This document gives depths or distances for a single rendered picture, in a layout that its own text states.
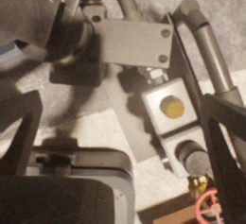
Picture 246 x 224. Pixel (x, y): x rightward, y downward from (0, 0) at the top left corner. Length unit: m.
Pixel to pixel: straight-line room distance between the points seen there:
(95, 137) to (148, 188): 0.31
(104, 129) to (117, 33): 0.68
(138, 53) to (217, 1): 0.75
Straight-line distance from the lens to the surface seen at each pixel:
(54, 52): 0.17
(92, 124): 0.87
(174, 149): 0.41
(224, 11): 0.95
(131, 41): 0.22
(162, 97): 0.39
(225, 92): 0.30
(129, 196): 0.68
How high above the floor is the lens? 0.84
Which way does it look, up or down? 83 degrees down
